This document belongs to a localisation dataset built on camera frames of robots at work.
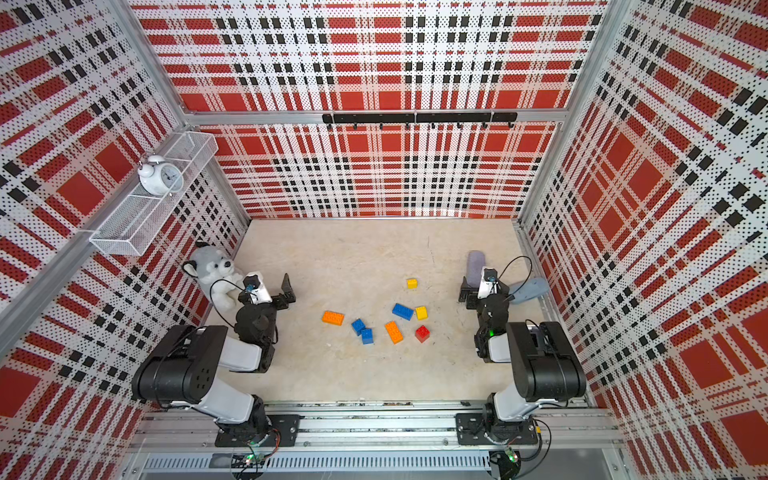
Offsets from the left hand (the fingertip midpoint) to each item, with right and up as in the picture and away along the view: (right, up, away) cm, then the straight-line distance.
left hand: (277, 276), depth 90 cm
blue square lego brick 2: (+28, -18, -2) cm, 33 cm away
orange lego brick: (+16, -13, +3) cm, 21 cm away
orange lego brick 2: (+36, -18, 0) cm, 40 cm away
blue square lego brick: (+25, -15, -1) cm, 29 cm away
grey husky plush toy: (-16, +2, -5) cm, 17 cm away
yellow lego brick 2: (+42, -4, +12) cm, 43 cm away
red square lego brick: (+44, -17, -1) cm, 47 cm away
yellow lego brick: (+44, -12, +4) cm, 46 cm away
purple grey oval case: (+65, +4, +17) cm, 67 cm away
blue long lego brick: (+38, -12, +5) cm, 41 cm away
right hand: (+63, 0, +2) cm, 63 cm away
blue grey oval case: (+80, -5, +7) cm, 80 cm away
